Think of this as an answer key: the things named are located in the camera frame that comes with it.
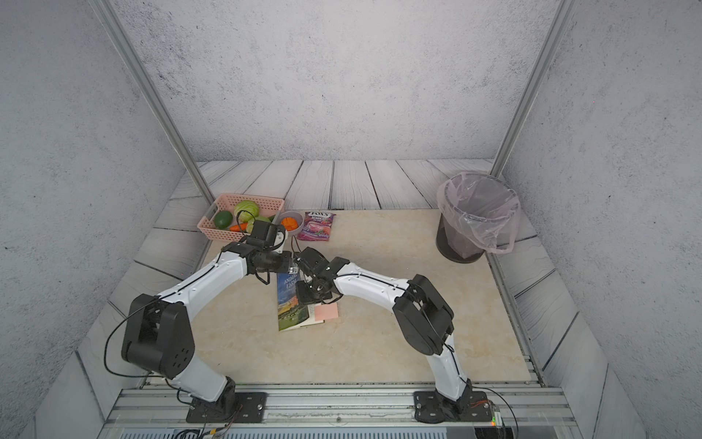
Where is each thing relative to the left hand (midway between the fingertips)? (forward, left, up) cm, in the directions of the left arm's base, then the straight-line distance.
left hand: (294, 262), depth 90 cm
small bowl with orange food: (+24, +5, -6) cm, 25 cm away
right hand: (-13, -3, -3) cm, 13 cm away
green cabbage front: (+12, +15, +7) cm, 20 cm away
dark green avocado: (+27, +34, -7) cm, 44 cm away
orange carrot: (+23, +27, -8) cm, 37 cm away
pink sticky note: (-13, -10, -10) cm, 19 cm away
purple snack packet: (+25, -4, -10) cm, 27 cm away
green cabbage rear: (+30, +24, -5) cm, 39 cm away
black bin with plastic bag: (+18, -65, +4) cm, 67 cm away
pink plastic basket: (+35, +17, -8) cm, 40 cm away
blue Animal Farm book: (-14, +1, -8) cm, 16 cm away
